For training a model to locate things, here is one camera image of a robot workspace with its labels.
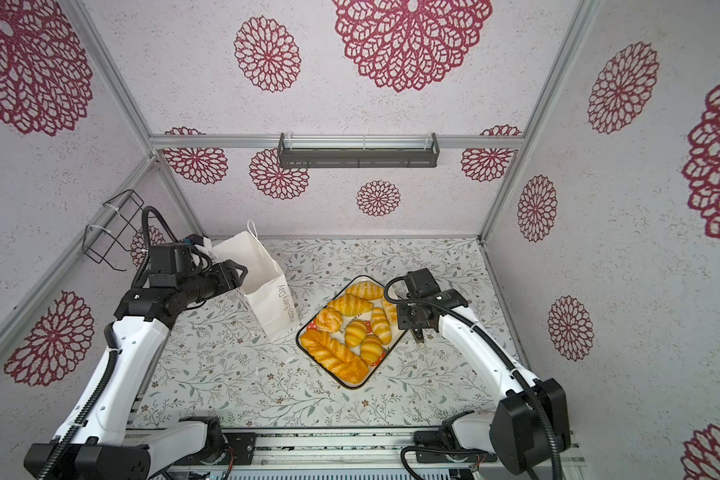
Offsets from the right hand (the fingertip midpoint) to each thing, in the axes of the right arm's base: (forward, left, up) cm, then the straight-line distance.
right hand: (408, 312), depth 83 cm
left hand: (+1, +44, +13) cm, 46 cm away
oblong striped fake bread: (+1, +7, -11) cm, 13 cm away
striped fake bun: (-2, +15, -9) cm, 17 cm away
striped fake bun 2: (-7, +10, -11) cm, 16 cm away
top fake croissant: (+14, +12, -9) cm, 21 cm away
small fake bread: (+6, +4, -10) cm, 12 cm away
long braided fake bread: (-9, +20, -10) cm, 24 cm away
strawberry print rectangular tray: (-1, +20, -13) cm, 24 cm away
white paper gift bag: (-1, +37, +11) cm, 39 cm away
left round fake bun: (+2, +24, -9) cm, 25 cm away
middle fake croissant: (+7, +17, -8) cm, 20 cm away
